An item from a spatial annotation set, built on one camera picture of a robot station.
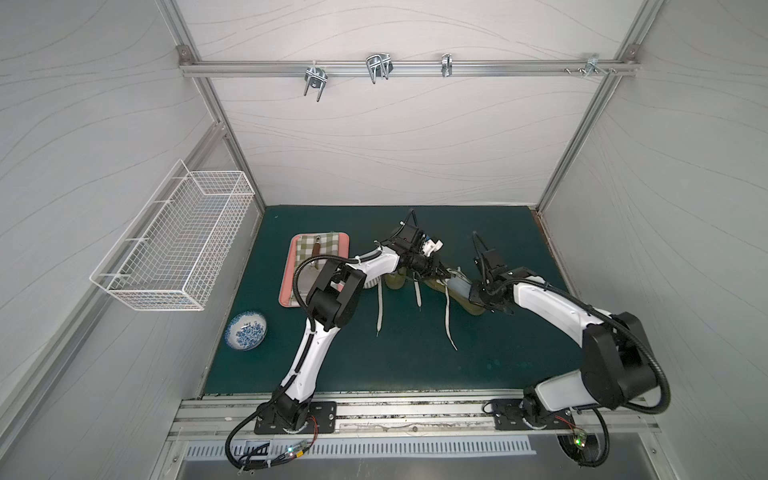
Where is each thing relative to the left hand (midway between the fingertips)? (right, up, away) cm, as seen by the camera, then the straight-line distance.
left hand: (453, 278), depth 91 cm
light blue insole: (+3, -3, +3) cm, 5 cm away
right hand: (+7, -5, -1) cm, 9 cm away
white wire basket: (-70, +8, -23) cm, 74 cm away
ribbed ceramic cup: (-24, +3, -22) cm, 32 cm away
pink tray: (-54, -5, +5) cm, 55 cm away
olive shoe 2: (+2, -6, 0) cm, 7 cm away
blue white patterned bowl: (-62, -15, -4) cm, 64 cm away
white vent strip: (-47, -38, -21) cm, 64 cm away
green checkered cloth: (-43, +9, +17) cm, 47 cm away
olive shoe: (-18, -1, +3) cm, 18 cm away
